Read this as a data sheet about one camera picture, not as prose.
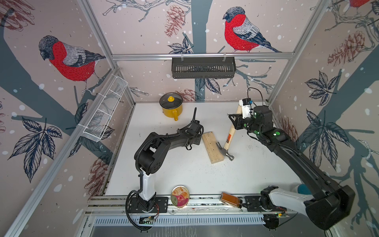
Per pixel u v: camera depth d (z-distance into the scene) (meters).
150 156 0.51
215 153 0.88
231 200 0.73
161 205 0.73
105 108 0.92
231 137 0.76
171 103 1.10
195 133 0.78
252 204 0.73
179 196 0.73
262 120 0.54
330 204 0.37
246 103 0.64
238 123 0.65
